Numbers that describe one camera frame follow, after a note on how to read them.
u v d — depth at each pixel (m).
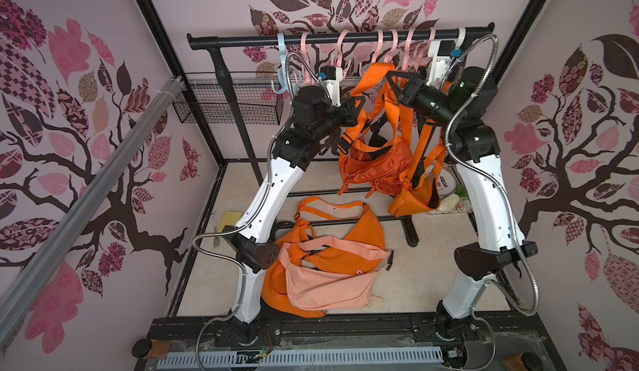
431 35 0.52
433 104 0.51
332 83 0.56
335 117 0.56
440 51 0.49
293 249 0.85
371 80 0.56
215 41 0.50
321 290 0.74
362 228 0.95
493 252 0.44
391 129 0.87
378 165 0.68
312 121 0.50
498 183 0.44
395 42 0.51
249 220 0.48
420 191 0.83
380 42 0.51
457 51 0.48
